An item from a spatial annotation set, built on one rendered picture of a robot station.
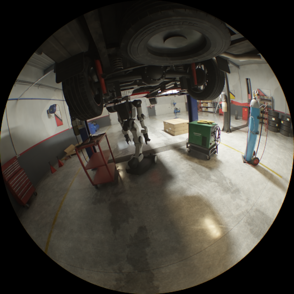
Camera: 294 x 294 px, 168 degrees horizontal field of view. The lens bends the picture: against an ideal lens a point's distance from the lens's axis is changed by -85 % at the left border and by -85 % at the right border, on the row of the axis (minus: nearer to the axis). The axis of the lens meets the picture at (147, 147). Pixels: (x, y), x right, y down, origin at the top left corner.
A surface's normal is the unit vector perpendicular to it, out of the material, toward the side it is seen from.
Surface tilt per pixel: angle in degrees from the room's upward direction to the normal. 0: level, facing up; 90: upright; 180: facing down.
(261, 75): 90
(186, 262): 0
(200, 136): 86
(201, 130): 86
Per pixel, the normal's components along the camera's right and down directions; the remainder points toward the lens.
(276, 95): -0.96, 0.24
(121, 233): -0.17, -0.91
